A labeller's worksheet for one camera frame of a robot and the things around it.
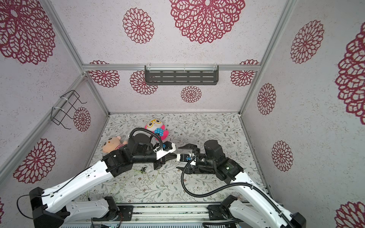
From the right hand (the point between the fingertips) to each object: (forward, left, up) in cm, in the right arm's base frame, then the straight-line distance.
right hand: (179, 153), depth 68 cm
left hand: (-1, +3, +1) cm, 3 cm away
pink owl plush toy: (+32, +19, -19) cm, 42 cm away
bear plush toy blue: (+15, +45, -16) cm, 50 cm away
